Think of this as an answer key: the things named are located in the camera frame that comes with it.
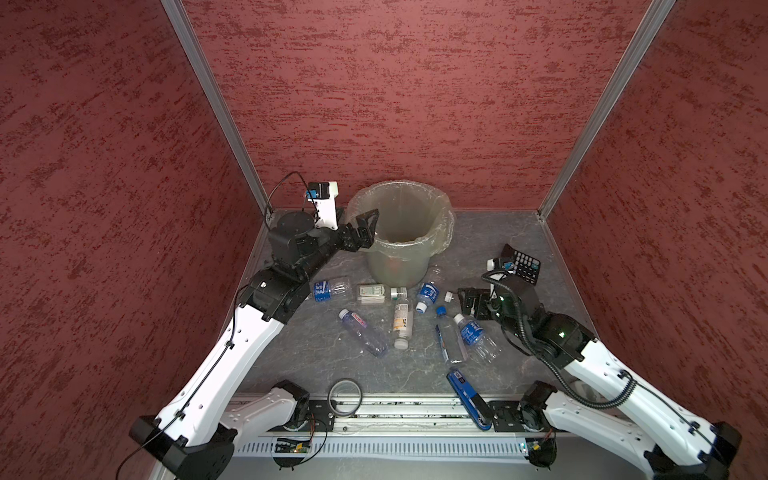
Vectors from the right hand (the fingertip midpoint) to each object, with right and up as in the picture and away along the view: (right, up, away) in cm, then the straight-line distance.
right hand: (472, 298), depth 74 cm
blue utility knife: (+1, -27, -3) cm, 27 cm away
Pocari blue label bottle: (+3, -14, +9) cm, 16 cm away
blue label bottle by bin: (-9, -3, +16) cm, 19 cm away
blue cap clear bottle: (-3, -14, +12) cm, 19 cm away
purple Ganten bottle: (-30, -11, +11) cm, 34 cm away
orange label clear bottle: (-18, -11, +11) cm, 24 cm away
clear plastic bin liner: (-14, +20, +18) cm, 30 cm away
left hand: (-27, +20, -10) cm, 36 cm away
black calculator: (+27, +5, +28) cm, 40 cm away
